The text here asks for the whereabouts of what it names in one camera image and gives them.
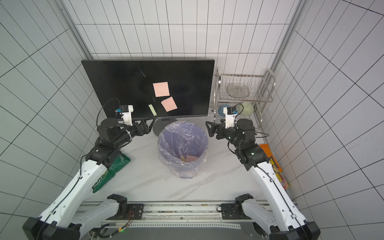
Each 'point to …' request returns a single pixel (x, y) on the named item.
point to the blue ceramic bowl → (220, 109)
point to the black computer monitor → (117, 83)
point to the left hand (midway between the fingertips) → (149, 122)
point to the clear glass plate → (238, 90)
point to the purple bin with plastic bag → (182, 146)
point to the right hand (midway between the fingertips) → (208, 121)
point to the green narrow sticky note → (152, 110)
